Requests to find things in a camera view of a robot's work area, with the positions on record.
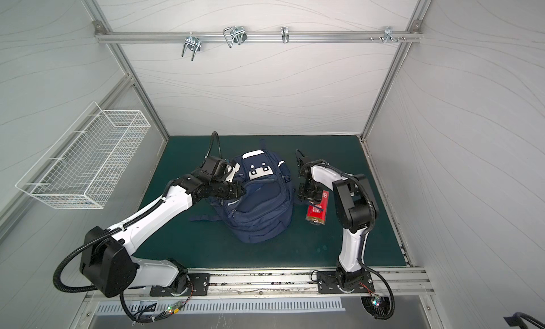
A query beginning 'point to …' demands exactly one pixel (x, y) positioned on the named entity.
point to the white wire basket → (86, 166)
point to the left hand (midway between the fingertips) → (248, 188)
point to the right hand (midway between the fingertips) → (311, 195)
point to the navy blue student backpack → (262, 215)
